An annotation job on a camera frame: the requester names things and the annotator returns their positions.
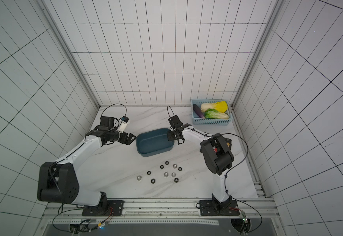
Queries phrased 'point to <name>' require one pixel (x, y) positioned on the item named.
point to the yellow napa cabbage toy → (221, 106)
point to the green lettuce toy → (214, 114)
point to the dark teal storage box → (153, 142)
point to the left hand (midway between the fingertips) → (128, 137)
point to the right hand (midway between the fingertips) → (164, 135)
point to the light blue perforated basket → (197, 120)
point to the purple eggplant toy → (197, 110)
